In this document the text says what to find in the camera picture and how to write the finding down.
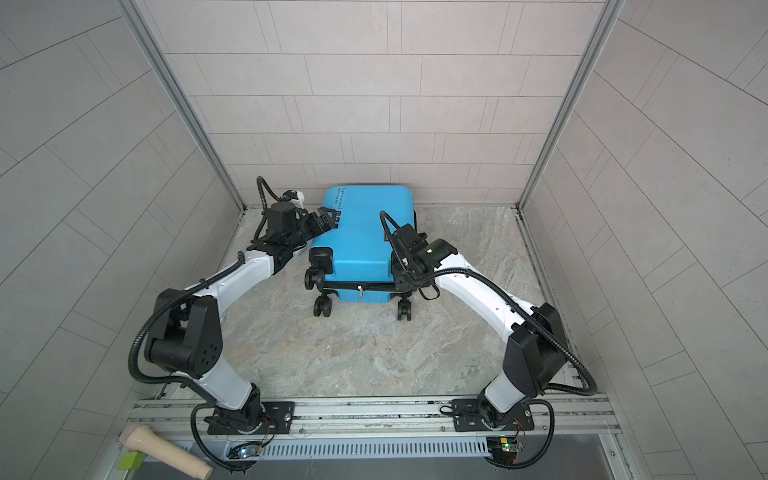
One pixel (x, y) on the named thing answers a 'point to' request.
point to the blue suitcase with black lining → (356, 259)
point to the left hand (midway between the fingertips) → (337, 211)
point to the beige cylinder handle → (145, 440)
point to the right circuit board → (503, 448)
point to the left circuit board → (244, 451)
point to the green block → (131, 460)
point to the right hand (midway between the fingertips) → (399, 282)
